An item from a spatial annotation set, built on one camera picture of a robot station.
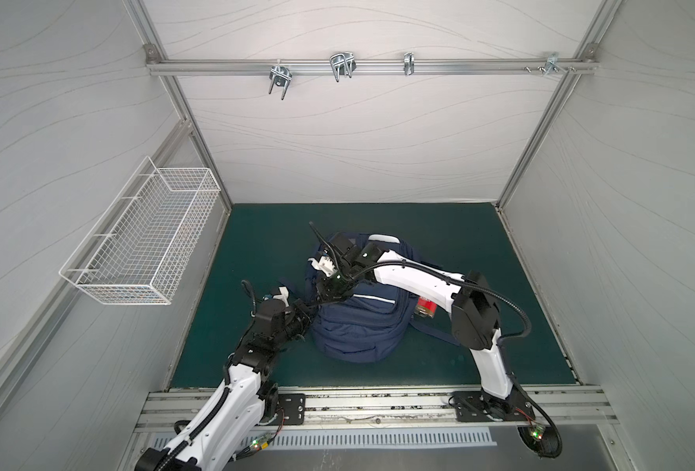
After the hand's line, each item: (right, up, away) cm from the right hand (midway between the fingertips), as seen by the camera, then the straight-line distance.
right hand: (313, 300), depth 80 cm
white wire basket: (-40, +15, -12) cm, 44 cm away
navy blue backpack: (+17, -6, -2) cm, 18 cm away
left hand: (+2, -2, +1) cm, 2 cm away
